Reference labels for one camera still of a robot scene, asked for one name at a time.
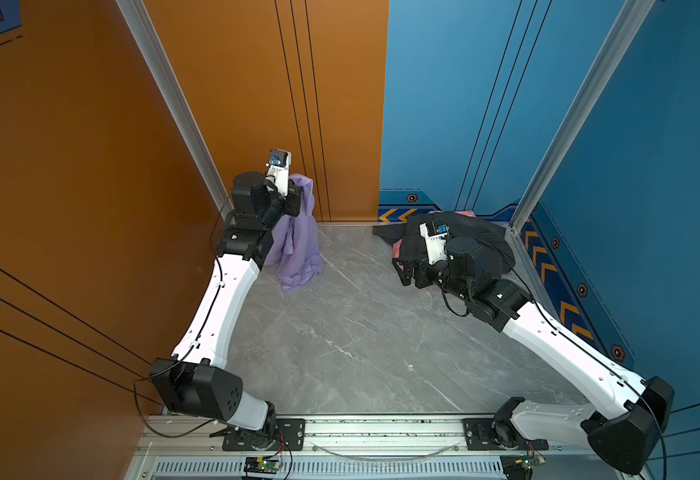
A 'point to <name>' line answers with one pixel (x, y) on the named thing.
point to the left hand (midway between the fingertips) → (291, 174)
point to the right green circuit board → (528, 462)
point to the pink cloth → (396, 247)
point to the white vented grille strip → (400, 467)
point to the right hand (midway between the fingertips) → (405, 256)
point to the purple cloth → (295, 247)
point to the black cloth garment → (492, 236)
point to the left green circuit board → (261, 464)
